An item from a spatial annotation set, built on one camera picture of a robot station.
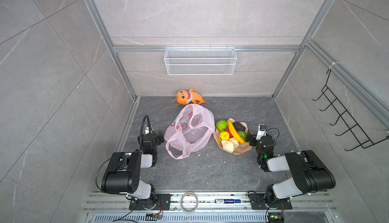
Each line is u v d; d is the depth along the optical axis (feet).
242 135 2.96
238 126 3.09
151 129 2.61
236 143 2.86
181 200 2.40
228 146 2.74
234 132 2.93
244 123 3.13
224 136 2.95
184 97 3.55
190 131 3.27
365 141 1.91
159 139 2.51
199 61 3.31
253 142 2.75
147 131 2.64
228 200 2.39
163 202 2.40
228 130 3.03
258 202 2.39
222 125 2.96
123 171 1.49
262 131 2.59
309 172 1.46
